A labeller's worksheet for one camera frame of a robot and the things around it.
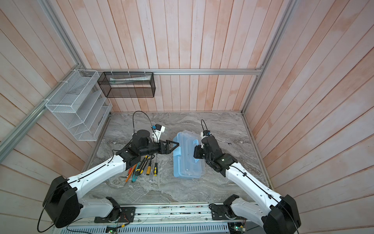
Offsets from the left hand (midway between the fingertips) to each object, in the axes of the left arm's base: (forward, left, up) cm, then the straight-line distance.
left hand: (174, 147), depth 75 cm
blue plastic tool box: (-7, -6, -5) cm, 11 cm away
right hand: (+3, -11, -5) cm, 12 cm away
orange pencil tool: (-7, +27, -20) cm, 34 cm away
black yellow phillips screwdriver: (-4, +13, -20) cm, 24 cm away
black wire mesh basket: (+51, +36, +4) cm, 62 cm away
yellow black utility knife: (-5, +22, -19) cm, 29 cm away
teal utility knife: (-8, +25, -21) cm, 33 cm away
